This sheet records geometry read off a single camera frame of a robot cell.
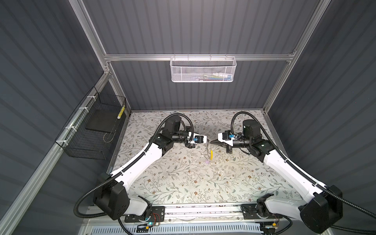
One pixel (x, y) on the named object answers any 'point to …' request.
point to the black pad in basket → (104, 120)
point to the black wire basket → (90, 131)
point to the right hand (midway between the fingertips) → (213, 141)
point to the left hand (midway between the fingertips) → (205, 133)
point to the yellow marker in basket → (122, 109)
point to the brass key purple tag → (207, 162)
